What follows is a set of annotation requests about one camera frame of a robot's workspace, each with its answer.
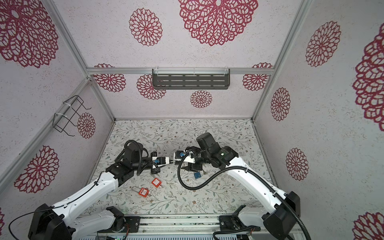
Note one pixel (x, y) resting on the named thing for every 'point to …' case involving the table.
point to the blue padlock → (197, 175)
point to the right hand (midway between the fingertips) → (184, 155)
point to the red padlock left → (144, 192)
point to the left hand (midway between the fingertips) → (170, 161)
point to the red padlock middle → (156, 182)
